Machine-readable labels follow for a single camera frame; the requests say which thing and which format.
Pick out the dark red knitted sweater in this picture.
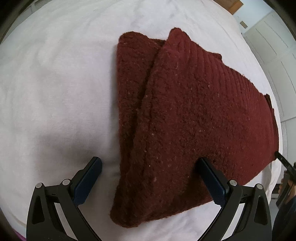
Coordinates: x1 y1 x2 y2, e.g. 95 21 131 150
110 28 279 228

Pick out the purple item at bed edge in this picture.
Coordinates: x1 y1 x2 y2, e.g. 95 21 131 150
14 230 26 241

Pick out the white bed sheet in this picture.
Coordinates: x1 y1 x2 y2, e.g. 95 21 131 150
1 1 273 240

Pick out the white wardrobe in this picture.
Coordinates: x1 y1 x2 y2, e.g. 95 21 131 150
243 11 295 121

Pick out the wooden headboard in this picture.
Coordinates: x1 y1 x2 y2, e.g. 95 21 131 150
215 0 243 15

